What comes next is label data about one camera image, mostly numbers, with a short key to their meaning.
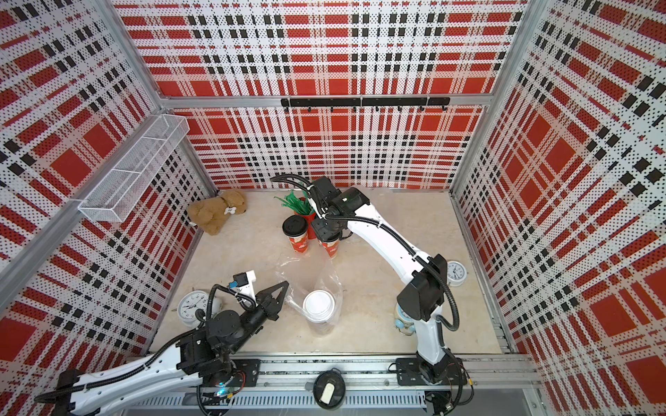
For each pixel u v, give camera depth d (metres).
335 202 0.54
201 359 0.55
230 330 0.53
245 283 0.63
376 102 0.89
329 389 0.63
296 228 0.86
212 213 1.01
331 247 0.82
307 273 0.75
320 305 0.69
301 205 0.99
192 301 0.84
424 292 0.46
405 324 0.80
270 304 0.63
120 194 0.95
